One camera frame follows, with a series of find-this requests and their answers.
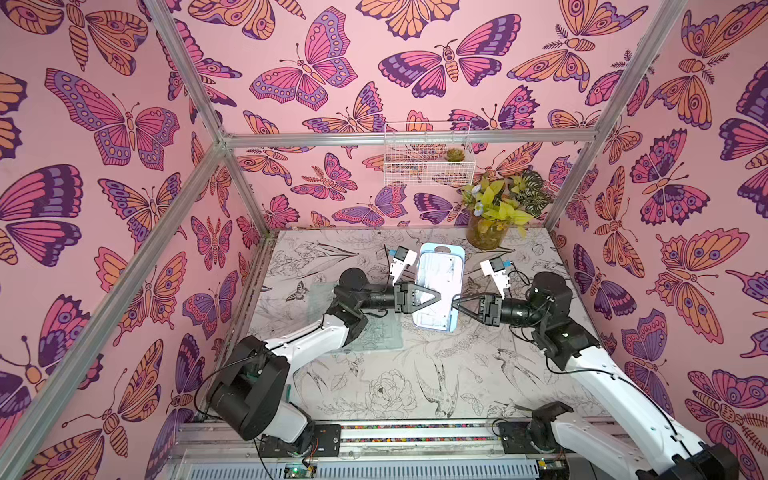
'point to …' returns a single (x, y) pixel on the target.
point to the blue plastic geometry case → (441, 269)
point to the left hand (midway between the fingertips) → (440, 302)
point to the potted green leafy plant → (492, 207)
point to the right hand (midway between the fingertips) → (457, 304)
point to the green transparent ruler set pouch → (383, 332)
